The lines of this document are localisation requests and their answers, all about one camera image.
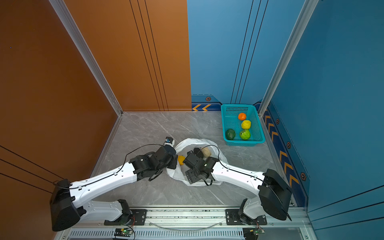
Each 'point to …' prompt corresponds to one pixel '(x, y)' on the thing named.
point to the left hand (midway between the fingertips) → (177, 155)
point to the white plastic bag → (189, 145)
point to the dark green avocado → (230, 134)
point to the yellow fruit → (181, 158)
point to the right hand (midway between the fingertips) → (193, 174)
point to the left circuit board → (123, 232)
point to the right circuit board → (252, 233)
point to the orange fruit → (242, 116)
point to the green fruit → (245, 134)
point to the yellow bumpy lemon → (246, 124)
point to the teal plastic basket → (229, 114)
